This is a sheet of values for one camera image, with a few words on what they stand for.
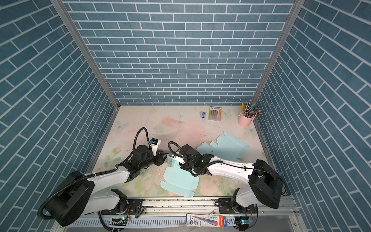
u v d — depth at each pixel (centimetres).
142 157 69
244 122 104
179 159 71
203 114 114
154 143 77
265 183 43
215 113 114
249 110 103
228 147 97
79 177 45
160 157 77
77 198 42
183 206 75
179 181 82
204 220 69
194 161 62
